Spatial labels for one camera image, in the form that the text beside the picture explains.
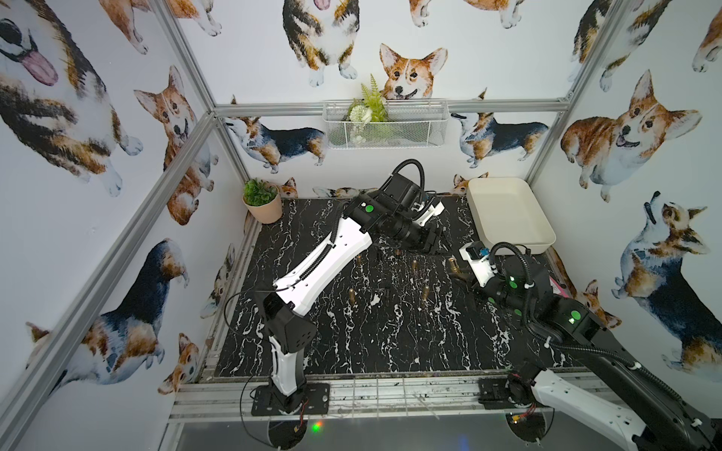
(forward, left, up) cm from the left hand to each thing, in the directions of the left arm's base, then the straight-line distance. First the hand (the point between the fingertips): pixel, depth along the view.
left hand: (450, 251), depth 66 cm
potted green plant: (+37, +59, -20) cm, 72 cm away
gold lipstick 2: (+3, +1, -29) cm, 29 cm away
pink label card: (+5, -44, -33) cm, 55 cm away
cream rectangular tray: (+40, -37, -32) cm, 63 cm away
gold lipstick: (+3, +25, -30) cm, 39 cm away
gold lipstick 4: (+15, +4, -32) cm, 35 cm away
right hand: (-3, -1, -5) cm, 6 cm away
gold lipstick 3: (-2, -1, -3) cm, 4 cm away
